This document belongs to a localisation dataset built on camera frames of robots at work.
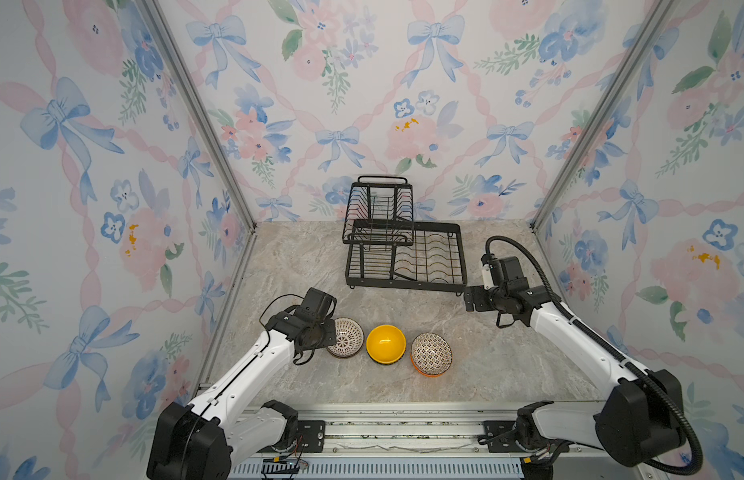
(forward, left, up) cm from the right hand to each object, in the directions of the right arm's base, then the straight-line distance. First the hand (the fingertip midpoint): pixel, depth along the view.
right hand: (480, 292), depth 86 cm
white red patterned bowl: (-10, +38, -10) cm, 40 cm away
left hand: (-11, +43, -4) cm, 44 cm away
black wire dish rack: (+10, +27, +7) cm, 30 cm away
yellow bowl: (-12, +27, -9) cm, 31 cm away
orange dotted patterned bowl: (-14, +14, -11) cm, 23 cm away
